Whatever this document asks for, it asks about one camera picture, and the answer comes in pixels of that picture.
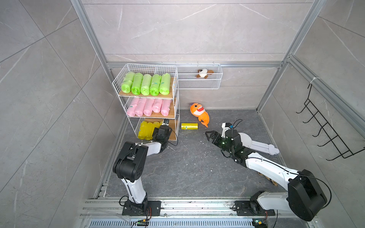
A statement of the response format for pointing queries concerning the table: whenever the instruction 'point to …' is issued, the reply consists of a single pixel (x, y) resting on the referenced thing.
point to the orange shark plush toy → (198, 110)
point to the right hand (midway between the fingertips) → (209, 134)
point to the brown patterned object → (272, 180)
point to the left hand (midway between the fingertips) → (161, 127)
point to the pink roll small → (130, 111)
